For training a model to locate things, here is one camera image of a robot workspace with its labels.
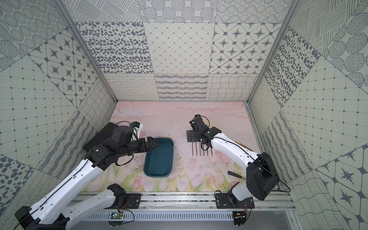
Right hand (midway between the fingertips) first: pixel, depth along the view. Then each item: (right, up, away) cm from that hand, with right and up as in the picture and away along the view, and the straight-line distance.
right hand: (198, 134), depth 85 cm
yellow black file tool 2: (+4, -12, +7) cm, 14 cm away
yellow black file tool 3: (+7, -13, +6) cm, 16 cm away
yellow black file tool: (-3, -13, +7) cm, 15 cm away
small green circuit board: (-43, -39, -14) cm, 60 cm away
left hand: (-25, 0, -14) cm, 28 cm away
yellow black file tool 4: (+4, -2, -27) cm, 28 cm away
